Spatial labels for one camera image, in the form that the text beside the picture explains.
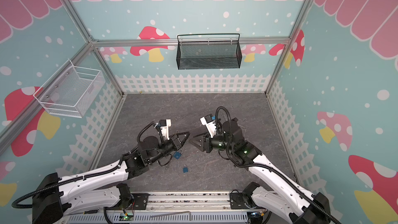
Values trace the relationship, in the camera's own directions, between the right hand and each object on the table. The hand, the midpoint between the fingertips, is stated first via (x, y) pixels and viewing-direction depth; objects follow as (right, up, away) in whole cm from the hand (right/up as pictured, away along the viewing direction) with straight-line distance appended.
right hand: (191, 140), depth 66 cm
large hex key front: (-9, -35, +5) cm, 37 cm away
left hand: (-1, +1, +4) cm, 4 cm away
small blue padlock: (-5, -20, +19) cm, 28 cm away
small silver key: (-15, -19, +18) cm, 30 cm away
